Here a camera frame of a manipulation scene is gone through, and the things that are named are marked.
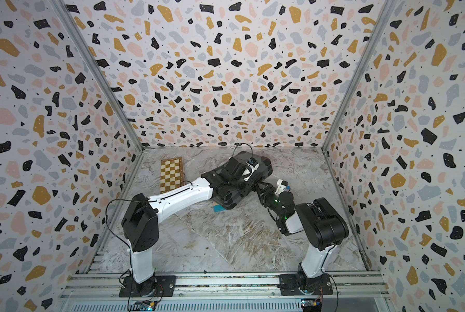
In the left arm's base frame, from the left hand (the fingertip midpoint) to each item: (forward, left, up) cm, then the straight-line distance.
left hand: (255, 180), depth 84 cm
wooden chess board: (+17, +44, -16) cm, 50 cm away
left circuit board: (-42, +42, -18) cm, 62 cm away
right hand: (+1, -1, -5) cm, 5 cm away
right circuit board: (-43, -19, -19) cm, 51 cm away
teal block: (-5, +17, -16) cm, 24 cm away
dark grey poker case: (-4, +12, -6) cm, 14 cm away
